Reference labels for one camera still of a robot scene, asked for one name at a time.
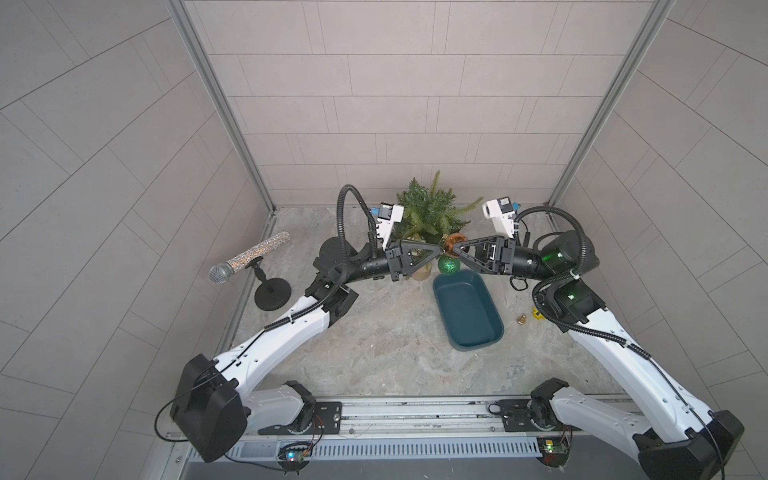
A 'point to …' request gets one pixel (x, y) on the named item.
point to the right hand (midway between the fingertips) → (457, 262)
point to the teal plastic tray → (471, 317)
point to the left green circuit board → (295, 459)
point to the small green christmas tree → (430, 215)
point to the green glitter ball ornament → (449, 265)
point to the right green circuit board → (554, 451)
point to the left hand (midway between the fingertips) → (439, 260)
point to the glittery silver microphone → (223, 272)
